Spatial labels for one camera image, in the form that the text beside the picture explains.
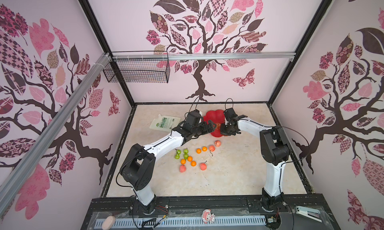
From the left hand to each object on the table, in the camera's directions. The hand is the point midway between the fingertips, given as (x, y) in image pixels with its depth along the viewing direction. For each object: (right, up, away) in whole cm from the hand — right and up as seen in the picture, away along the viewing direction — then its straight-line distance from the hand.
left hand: (211, 129), depth 85 cm
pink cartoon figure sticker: (-4, -40, -17) cm, 43 cm away
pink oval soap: (-50, -42, -18) cm, 68 cm away
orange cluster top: (-13, -19, +4) cm, 23 cm away
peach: (+5, -10, +9) cm, 14 cm away
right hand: (+9, -2, +15) cm, 18 cm away
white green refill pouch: (-33, +3, +22) cm, 39 cm away
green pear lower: (-16, -17, +5) cm, 23 cm away
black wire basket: (-46, +40, +9) cm, 61 cm away
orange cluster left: (-17, -20, +2) cm, 26 cm away
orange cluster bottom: (-11, -21, +2) cm, 24 cm away
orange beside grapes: (-4, -13, +7) cm, 15 cm away
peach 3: (-5, -21, -1) cm, 22 cm away
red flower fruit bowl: (+8, +7, +25) cm, 27 cm away
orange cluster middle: (-8, -14, +7) cm, 18 cm away
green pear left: (-21, -17, +5) cm, 28 cm away
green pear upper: (-16, -15, +7) cm, 23 cm away
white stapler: (+47, -40, -15) cm, 63 cm away
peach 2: (+1, -13, +7) cm, 15 cm away
